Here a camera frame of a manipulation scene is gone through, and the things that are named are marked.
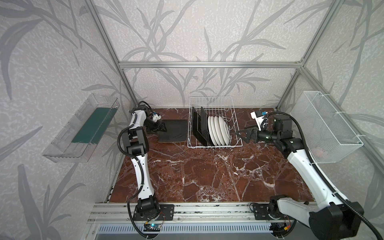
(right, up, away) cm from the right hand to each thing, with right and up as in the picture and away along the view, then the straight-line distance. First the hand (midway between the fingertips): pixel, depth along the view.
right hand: (241, 126), depth 74 cm
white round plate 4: (-9, -4, +12) cm, 16 cm away
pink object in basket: (+38, -13, -2) cm, 40 cm away
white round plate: (-15, -4, +12) cm, 20 cm away
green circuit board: (-44, -49, -3) cm, 66 cm away
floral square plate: (-23, -4, +10) cm, 25 cm away
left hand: (-49, -1, +30) cm, 57 cm away
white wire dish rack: (-10, +15, +45) cm, 48 cm away
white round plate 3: (-11, -3, +13) cm, 17 cm away
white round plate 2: (-14, 0, +14) cm, 20 cm away
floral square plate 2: (-19, -5, +16) cm, 25 cm away
